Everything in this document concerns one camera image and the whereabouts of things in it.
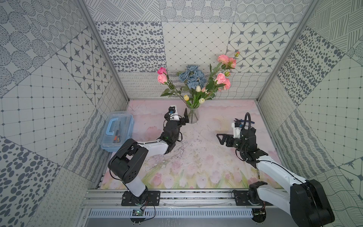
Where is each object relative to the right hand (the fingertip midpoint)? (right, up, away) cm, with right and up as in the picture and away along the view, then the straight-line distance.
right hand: (222, 137), depth 86 cm
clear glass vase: (-17, +13, +15) cm, 26 cm away
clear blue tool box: (-68, +5, +7) cm, 69 cm away
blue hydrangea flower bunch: (-18, +38, +1) cm, 42 cm away
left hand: (-24, +17, -3) cm, 29 cm away
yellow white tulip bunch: (-15, +25, +6) cm, 30 cm away
